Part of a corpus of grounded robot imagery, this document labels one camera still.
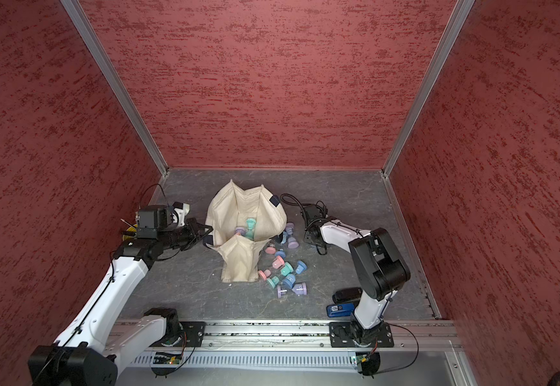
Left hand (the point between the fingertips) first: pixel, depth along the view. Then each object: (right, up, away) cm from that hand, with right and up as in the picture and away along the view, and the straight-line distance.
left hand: (212, 233), depth 77 cm
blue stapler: (+42, -25, -1) cm, 49 cm away
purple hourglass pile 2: (+27, -6, +15) cm, 31 cm away
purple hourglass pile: (+6, -2, +18) cm, 19 cm away
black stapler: (+46, -22, +3) cm, 51 cm away
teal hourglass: (+9, -3, +19) cm, 22 cm away
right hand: (+37, -7, +19) cm, 42 cm away
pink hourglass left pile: (+21, -13, +10) cm, 27 cm away
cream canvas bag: (+3, +8, +14) cm, 16 cm away
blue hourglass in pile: (+26, -18, +5) cm, 32 cm away
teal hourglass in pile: (+25, -15, +8) cm, 30 cm away
